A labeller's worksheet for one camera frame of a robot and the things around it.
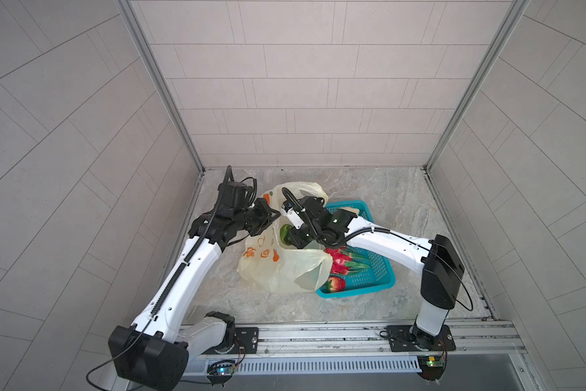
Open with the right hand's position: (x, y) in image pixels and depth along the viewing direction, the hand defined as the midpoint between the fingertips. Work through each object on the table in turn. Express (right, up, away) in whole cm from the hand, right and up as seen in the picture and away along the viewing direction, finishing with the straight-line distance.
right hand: (289, 236), depth 79 cm
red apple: (+15, -16, -1) cm, 22 cm away
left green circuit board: (-17, -33, -15) cm, 40 cm away
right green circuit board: (+41, -35, -11) cm, 55 cm away
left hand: (-1, +9, -7) cm, 12 cm away
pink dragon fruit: (+19, -8, 0) cm, 20 cm away
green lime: (-1, +1, -4) cm, 4 cm away
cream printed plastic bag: (-7, -7, -4) cm, 11 cm away
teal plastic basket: (+31, -12, 0) cm, 33 cm away
